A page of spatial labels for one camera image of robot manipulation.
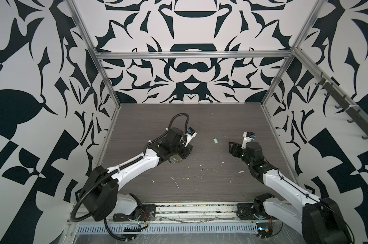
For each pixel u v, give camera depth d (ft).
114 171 1.45
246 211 2.44
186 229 2.13
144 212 2.39
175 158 2.42
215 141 3.27
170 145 2.06
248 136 2.48
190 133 2.34
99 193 1.35
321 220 1.33
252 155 2.13
